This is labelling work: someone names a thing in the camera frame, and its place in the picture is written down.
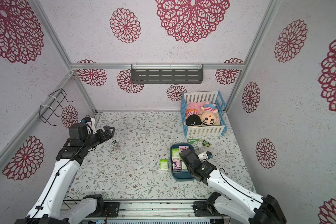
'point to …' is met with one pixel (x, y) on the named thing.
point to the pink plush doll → (195, 105)
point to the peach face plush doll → (208, 117)
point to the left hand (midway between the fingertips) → (109, 132)
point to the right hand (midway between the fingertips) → (187, 155)
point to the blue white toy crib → (213, 96)
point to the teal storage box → (180, 177)
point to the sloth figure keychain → (206, 143)
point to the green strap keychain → (196, 140)
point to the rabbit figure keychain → (116, 143)
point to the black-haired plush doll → (192, 118)
